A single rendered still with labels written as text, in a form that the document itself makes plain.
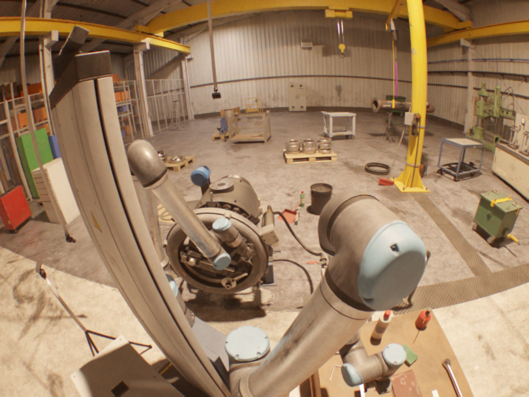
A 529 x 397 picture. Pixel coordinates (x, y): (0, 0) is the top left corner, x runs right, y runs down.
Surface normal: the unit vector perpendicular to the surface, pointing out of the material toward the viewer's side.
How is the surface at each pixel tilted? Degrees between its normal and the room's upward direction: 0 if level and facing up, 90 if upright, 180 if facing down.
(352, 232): 52
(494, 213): 90
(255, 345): 5
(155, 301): 90
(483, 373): 0
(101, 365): 0
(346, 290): 71
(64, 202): 90
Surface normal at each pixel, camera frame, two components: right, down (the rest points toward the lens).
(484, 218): -1.00, 0.09
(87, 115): 0.84, 0.18
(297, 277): -0.07, -0.89
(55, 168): 0.99, -0.01
